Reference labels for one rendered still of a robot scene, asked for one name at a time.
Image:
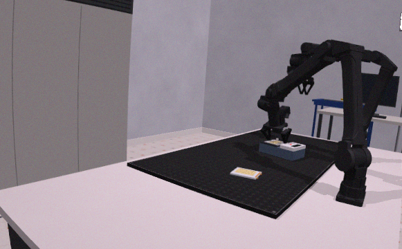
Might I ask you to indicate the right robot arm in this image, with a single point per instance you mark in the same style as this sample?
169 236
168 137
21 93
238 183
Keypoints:
385 73

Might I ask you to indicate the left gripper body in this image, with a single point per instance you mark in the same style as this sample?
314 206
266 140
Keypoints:
275 125

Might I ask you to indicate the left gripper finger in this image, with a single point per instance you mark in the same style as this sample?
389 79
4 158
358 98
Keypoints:
263 130
286 136

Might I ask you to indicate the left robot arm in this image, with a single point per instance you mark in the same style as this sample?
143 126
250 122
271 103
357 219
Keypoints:
353 161

